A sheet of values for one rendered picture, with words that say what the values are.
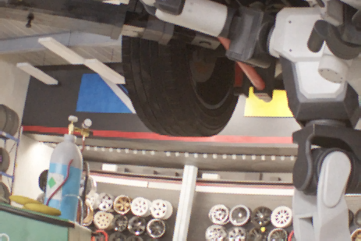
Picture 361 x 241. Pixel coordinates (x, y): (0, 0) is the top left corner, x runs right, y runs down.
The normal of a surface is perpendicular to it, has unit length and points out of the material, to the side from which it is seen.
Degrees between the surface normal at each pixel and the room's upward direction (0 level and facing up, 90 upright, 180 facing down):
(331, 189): 90
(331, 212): 90
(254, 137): 90
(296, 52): 93
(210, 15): 101
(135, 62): 118
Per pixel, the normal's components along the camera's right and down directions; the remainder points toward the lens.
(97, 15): 0.21, -0.23
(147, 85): -0.42, 0.43
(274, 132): -0.43, -0.30
